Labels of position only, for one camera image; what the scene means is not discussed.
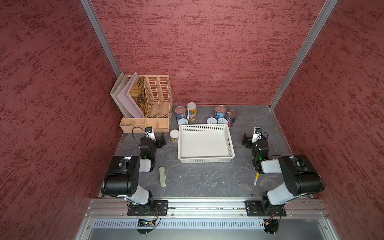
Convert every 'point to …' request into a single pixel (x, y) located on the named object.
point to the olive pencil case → (162, 171)
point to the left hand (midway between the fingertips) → (156, 135)
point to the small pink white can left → (182, 121)
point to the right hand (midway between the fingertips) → (251, 135)
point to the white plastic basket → (201, 143)
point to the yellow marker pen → (257, 176)
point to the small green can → (222, 120)
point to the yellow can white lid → (174, 135)
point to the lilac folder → (127, 101)
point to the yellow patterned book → (138, 93)
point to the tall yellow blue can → (192, 111)
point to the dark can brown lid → (231, 114)
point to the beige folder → (114, 92)
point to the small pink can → (211, 120)
